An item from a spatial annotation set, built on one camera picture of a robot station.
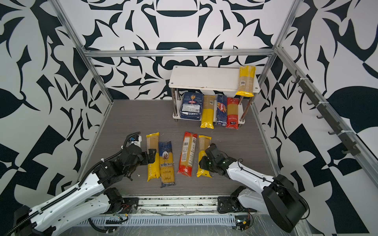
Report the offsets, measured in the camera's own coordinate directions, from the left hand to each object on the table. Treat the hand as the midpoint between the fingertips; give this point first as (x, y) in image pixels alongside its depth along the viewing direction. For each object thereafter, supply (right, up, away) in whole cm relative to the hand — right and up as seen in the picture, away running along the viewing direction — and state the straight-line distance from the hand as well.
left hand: (149, 148), depth 77 cm
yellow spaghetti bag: (+33, +15, +22) cm, 42 cm away
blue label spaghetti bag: (+7, -10, +8) cm, 15 cm away
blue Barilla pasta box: (+22, +24, +23) cm, 40 cm away
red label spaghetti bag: (+20, -6, +12) cm, 24 cm away
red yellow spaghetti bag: (+50, +19, +26) cm, 60 cm away
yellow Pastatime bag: (+1, -11, +6) cm, 13 cm away
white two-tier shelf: (+32, +38, +8) cm, 51 cm away
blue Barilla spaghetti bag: (+42, +21, +25) cm, 53 cm away
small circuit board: (+46, -35, -7) cm, 58 cm away
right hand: (+27, -10, +9) cm, 30 cm away
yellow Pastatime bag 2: (+30, 0, +17) cm, 34 cm away
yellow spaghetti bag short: (+53, +40, +6) cm, 66 cm away
